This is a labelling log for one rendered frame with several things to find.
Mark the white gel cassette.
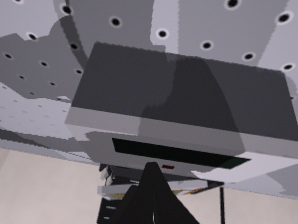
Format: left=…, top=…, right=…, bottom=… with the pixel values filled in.
left=97, top=180, right=208, bottom=200

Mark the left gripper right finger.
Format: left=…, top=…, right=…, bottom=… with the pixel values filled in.
left=152, top=162, right=200, bottom=224

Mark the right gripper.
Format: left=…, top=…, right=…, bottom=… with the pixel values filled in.
left=106, top=185, right=138, bottom=224

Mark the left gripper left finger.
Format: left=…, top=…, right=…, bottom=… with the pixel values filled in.
left=115, top=162, right=153, bottom=224

